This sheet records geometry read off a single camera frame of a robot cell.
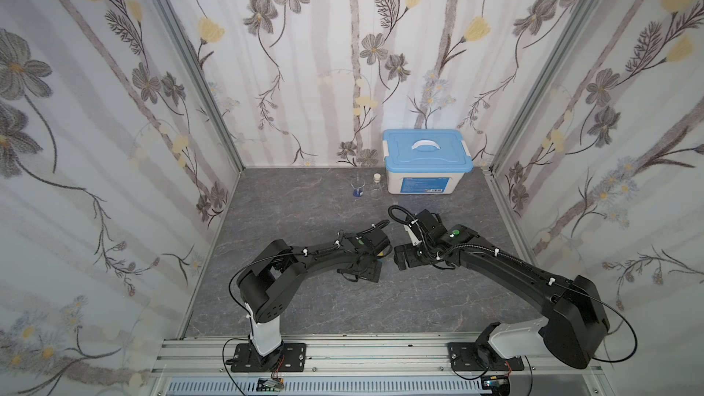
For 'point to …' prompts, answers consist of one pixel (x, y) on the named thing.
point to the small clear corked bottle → (376, 189)
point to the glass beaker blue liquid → (357, 181)
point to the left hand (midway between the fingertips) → (368, 271)
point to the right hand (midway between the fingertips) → (413, 251)
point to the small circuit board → (269, 385)
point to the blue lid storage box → (426, 160)
